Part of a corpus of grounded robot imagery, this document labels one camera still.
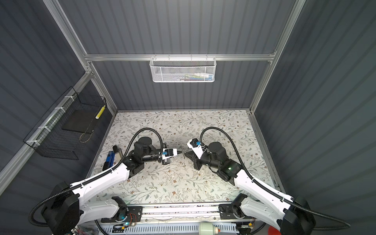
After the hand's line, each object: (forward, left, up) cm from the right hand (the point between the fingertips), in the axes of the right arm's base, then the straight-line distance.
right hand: (188, 154), depth 73 cm
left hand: (+2, +4, +1) cm, 4 cm away
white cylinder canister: (-30, -8, -12) cm, 33 cm away
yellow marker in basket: (+22, +50, +9) cm, 55 cm away
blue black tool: (+8, +50, -18) cm, 53 cm away
